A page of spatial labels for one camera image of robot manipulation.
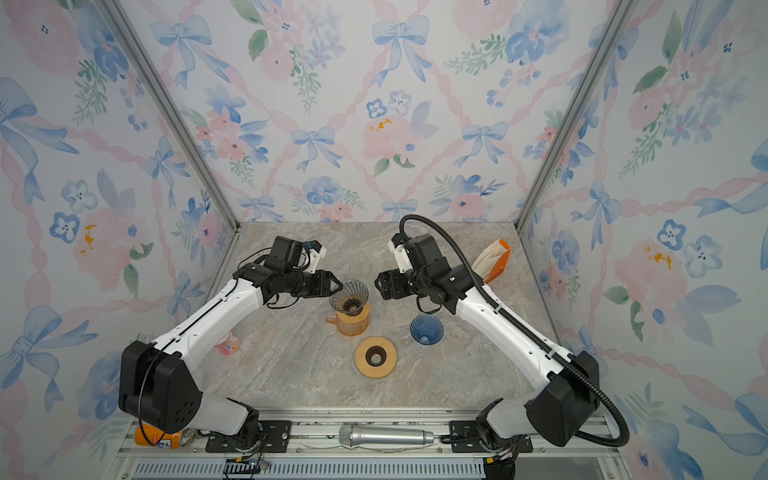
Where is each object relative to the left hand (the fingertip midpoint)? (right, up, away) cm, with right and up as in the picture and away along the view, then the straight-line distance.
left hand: (336, 284), depth 82 cm
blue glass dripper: (+26, -14, +7) cm, 30 cm away
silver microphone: (+8, -36, -10) cm, 38 cm away
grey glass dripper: (+3, -5, +4) cm, 7 cm away
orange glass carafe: (+3, -14, +10) cm, 17 cm away
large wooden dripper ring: (+11, -22, +6) cm, 25 cm away
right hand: (+14, +2, -5) cm, 15 cm away
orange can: (-37, -35, -13) cm, 52 cm away
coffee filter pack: (+49, +6, +20) cm, 53 cm away
